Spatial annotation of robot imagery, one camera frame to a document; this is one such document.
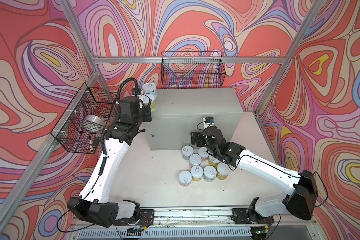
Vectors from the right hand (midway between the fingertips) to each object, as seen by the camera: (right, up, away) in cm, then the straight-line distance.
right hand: (198, 135), depth 78 cm
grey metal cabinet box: (-10, +13, -4) cm, 17 cm away
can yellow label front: (-1, -21, +6) cm, 22 cm away
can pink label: (-7, -24, +2) cm, 25 cm away
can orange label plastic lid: (+14, -19, +4) cm, 24 cm away
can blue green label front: (+7, -21, +4) cm, 23 cm away
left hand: (-26, +15, -7) cm, 31 cm away
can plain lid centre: (-1, -15, +10) cm, 18 cm away
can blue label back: (-6, -10, +13) cm, 18 cm away
